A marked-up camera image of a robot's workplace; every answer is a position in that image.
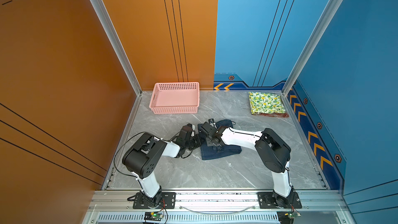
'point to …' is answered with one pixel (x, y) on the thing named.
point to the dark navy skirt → (209, 152)
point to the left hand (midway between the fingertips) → (205, 139)
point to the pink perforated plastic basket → (175, 98)
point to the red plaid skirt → (279, 115)
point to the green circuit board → (153, 216)
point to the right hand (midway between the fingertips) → (211, 140)
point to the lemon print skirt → (261, 102)
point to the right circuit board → (287, 216)
